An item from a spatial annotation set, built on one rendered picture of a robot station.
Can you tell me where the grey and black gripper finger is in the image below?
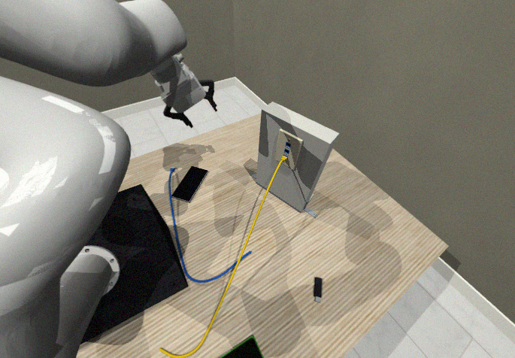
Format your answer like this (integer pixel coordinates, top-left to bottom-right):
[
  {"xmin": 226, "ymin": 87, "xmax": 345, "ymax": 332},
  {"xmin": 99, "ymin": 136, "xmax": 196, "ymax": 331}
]
[
  {"xmin": 163, "ymin": 105, "xmax": 193, "ymax": 128},
  {"xmin": 198, "ymin": 80, "xmax": 217, "ymax": 111}
]

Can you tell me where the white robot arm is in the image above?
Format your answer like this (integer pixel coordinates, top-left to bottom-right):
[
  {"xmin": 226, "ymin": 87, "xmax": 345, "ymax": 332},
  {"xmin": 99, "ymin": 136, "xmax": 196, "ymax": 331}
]
[{"xmin": 0, "ymin": 0, "xmax": 199, "ymax": 358}]

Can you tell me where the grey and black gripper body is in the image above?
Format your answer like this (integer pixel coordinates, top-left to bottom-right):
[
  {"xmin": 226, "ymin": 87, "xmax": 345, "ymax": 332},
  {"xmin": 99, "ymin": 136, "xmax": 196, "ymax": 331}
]
[{"xmin": 155, "ymin": 62, "xmax": 206, "ymax": 114}]

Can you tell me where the beige wall plate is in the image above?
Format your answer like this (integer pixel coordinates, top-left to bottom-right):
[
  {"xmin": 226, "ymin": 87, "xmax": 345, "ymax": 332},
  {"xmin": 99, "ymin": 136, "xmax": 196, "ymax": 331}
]
[{"xmin": 274, "ymin": 129, "xmax": 303, "ymax": 171}]

